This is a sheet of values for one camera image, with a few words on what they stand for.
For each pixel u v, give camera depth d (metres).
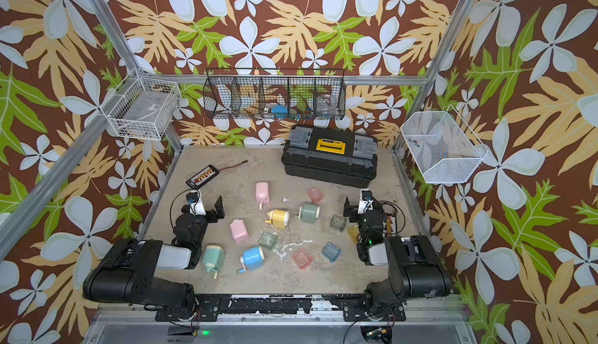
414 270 0.44
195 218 0.69
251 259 0.78
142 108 0.87
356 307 0.73
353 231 0.92
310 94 0.98
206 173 1.08
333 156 0.93
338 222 0.95
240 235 0.84
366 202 0.76
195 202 0.75
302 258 0.84
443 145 0.84
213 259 0.78
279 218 0.87
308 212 0.89
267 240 0.89
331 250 0.86
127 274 0.45
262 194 0.93
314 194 1.01
